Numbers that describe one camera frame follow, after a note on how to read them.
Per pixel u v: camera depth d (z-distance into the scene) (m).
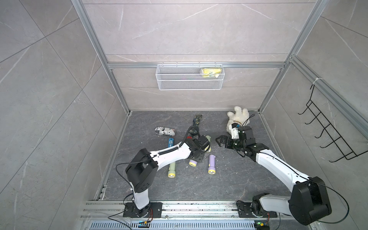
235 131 0.76
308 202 0.40
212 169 0.86
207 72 0.84
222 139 0.75
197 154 0.61
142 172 0.46
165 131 1.04
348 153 0.58
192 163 0.81
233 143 0.73
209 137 0.99
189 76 1.01
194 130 1.06
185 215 0.73
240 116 1.01
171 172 0.84
